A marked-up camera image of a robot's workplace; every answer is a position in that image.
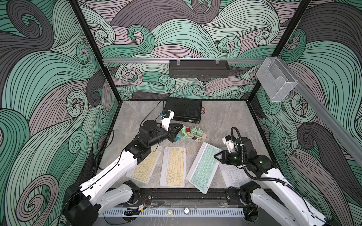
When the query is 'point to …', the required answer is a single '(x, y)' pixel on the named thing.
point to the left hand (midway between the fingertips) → (182, 124)
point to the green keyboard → (204, 167)
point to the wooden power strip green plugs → (195, 133)
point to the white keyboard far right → (234, 175)
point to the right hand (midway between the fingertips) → (213, 157)
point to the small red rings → (202, 109)
